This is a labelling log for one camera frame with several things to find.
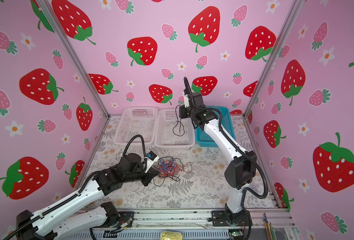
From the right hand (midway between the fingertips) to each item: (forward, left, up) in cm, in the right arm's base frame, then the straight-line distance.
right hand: (178, 108), depth 81 cm
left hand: (-31, +7, -16) cm, 35 cm away
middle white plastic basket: (+7, +7, -29) cm, 30 cm away
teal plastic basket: (+3, -16, -32) cm, 36 cm away
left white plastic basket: (+17, +38, -31) cm, 52 cm away
